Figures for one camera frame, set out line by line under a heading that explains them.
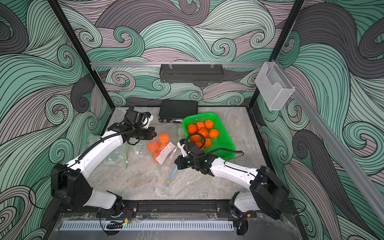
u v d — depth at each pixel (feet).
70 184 1.32
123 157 2.93
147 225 2.29
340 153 1.63
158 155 2.67
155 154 2.69
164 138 2.88
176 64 3.09
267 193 1.35
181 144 2.43
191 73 3.12
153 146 2.69
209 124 3.40
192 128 3.22
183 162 2.32
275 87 2.38
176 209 2.44
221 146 3.20
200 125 3.33
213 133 3.17
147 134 2.37
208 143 3.28
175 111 3.67
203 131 3.20
